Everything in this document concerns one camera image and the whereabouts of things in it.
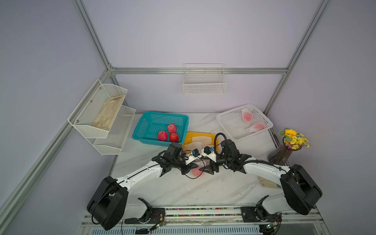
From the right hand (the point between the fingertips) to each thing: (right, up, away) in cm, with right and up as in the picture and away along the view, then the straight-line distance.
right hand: (202, 163), depth 82 cm
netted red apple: (-27, +15, +18) cm, 35 cm away
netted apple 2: (-4, -4, -2) cm, 6 cm away
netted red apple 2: (-19, +14, +16) cm, 28 cm away
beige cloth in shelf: (-53, +30, -2) cm, 61 cm away
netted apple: (-21, +20, +21) cm, 36 cm away
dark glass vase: (+46, +5, +1) cm, 46 cm away
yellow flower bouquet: (+47, +14, -8) cm, 50 cm away
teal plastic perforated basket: (-39, +23, +29) cm, 54 cm away
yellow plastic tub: (-9, +14, +19) cm, 25 cm away
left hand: (-5, -1, -1) cm, 5 cm away
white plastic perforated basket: (+35, +25, +32) cm, 54 cm away
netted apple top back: (+36, +30, +27) cm, 54 cm away
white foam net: (-3, +9, +8) cm, 13 cm away
